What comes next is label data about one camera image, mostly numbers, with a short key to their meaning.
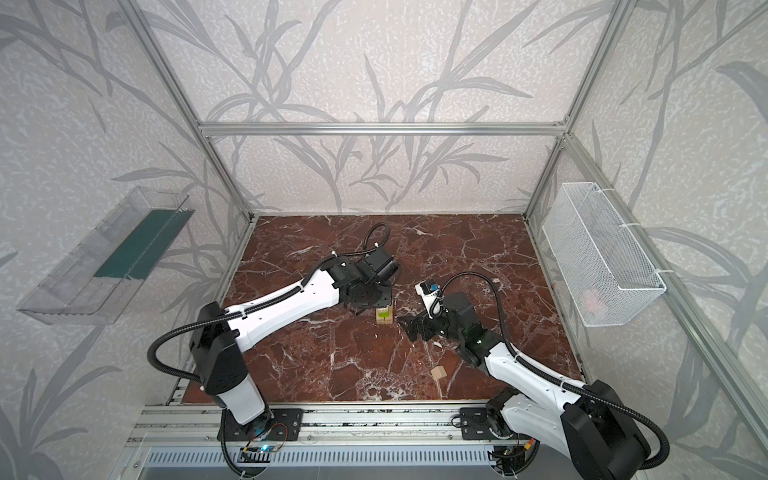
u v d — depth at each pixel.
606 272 0.62
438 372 0.82
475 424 0.74
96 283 0.65
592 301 0.74
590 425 0.40
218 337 0.43
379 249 0.64
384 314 0.91
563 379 0.47
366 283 0.56
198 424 0.75
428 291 0.71
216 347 0.43
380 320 0.90
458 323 0.65
